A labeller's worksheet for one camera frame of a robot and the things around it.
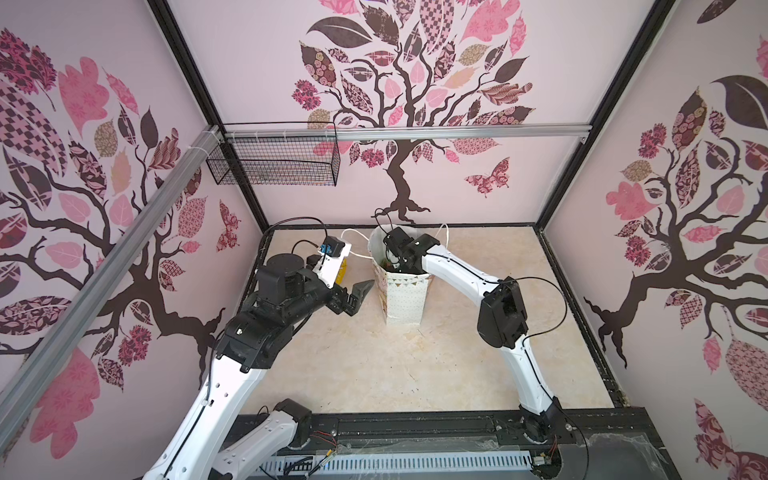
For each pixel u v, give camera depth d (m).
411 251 0.69
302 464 0.72
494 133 1.68
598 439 0.73
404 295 0.81
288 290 0.44
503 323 0.58
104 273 0.53
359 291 0.54
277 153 0.95
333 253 0.50
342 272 1.01
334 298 0.55
